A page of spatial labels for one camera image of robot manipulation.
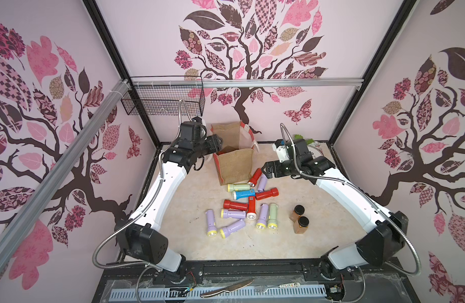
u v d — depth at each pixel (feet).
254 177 3.29
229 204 2.95
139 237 1.30
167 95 3.11
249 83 3.10
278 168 2.27
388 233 1.32
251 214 2.86
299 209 2.66
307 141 3.87
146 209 1.39
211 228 2.71
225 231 2.67
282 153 2.33
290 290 2.55
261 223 2.73
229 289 2.29
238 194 3.03
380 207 1.42
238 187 3.16
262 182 3.20
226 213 2.83
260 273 2.45
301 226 2.55
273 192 3.11
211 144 2.19
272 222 2.75
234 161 2.93
